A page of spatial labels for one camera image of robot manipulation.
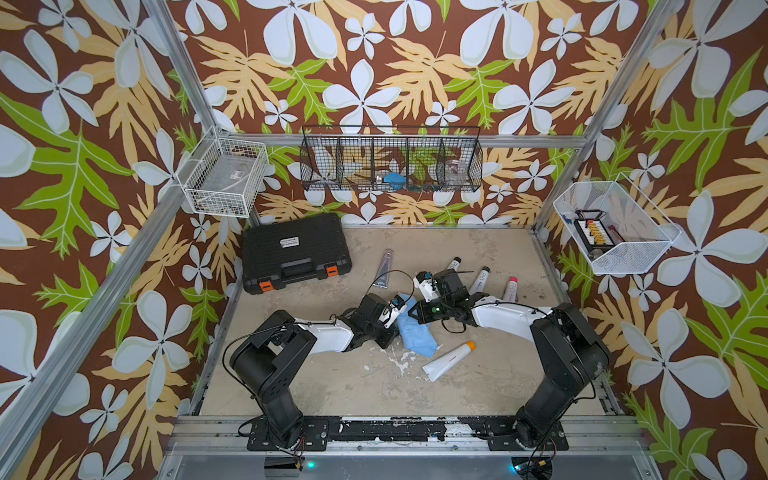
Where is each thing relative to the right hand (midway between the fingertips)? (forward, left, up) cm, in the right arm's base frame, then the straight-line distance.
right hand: (407, 311), depth 91 cm
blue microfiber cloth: (-8, -2, -1) cm, 9 cm away
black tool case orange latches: (+25, +40, +1) cm, 47 cm away
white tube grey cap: (+13, -26, -3) cm, 29 cm away
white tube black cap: (+21, -18, -2) cm, 28 cm away
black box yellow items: (+14, -52, +21) cm, 58 cm away
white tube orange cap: (-15, -9, -4) cm, 18 cm away
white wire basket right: (+15, -58, +22) cm, 64 cm away
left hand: (-2, +3, -4) cm, 6 cm away
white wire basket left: (+27, +53, +30) cm, 67 cm away
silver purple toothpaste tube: (+15, +8, -4) cm, 18 cm away
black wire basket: (+45, +5, +25) cm, 51 cm away
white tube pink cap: (+8, -35, -3) cm, 36 cm away
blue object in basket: (+36, +3, +23) cm, 43 cm away
